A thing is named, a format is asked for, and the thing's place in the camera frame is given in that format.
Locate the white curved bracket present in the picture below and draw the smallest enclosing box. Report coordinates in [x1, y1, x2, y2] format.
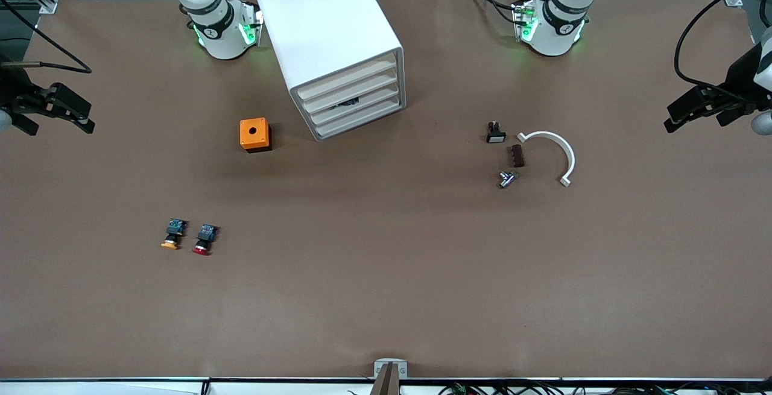
[517, 130, 577, 188]

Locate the brown table mat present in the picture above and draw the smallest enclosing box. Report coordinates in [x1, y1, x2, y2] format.
[0, 0, 772, 381]

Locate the white plastic drawer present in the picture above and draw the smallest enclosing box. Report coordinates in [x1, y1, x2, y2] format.
[298, 64, 403, 116]
[311, 92, 406, 142]
[305, 78, 405, 129]
[291, 50, 403, 103]

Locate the white drawer cabinet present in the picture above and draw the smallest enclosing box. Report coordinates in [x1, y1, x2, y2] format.
[253, 0, 406, 142]

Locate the yellow push button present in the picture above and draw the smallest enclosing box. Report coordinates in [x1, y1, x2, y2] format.
[160, 218, 186, 251]

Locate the black arm base cable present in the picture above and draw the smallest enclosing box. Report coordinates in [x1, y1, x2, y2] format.
[464, 0, 522, 25]

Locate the tangled black cable bundle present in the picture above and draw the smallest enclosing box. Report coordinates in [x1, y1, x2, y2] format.
[437, 380, 772, 395]

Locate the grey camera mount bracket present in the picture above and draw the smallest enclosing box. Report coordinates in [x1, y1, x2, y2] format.
[369, 358, 408, 395]

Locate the orange button enclosure box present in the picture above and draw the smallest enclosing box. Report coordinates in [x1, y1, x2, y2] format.
[239, 118, 273, 154]

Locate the red push button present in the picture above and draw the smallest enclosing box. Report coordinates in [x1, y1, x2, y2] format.
[192, 224, 219, 256]

